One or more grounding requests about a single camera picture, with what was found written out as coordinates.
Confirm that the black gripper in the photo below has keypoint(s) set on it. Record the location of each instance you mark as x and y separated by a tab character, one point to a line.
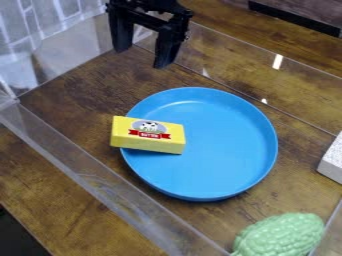
145	12

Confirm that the blue round tray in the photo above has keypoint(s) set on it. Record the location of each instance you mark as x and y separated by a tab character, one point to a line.
232	144

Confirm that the white patterned curtain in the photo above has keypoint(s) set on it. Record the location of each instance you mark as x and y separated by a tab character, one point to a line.
29	21

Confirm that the yellow butter block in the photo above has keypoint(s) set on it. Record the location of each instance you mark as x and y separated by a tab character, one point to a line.
150	135

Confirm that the dark wooden furniture edge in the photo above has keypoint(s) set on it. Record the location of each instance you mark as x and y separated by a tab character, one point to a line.
320	15

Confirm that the white foam block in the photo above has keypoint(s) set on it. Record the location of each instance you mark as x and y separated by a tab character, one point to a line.
331	164

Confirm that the green bitter gourd toy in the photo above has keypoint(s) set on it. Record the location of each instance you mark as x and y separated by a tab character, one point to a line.
290	234

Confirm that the clear acrylic enclosure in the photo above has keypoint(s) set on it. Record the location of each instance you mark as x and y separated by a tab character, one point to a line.
66	184

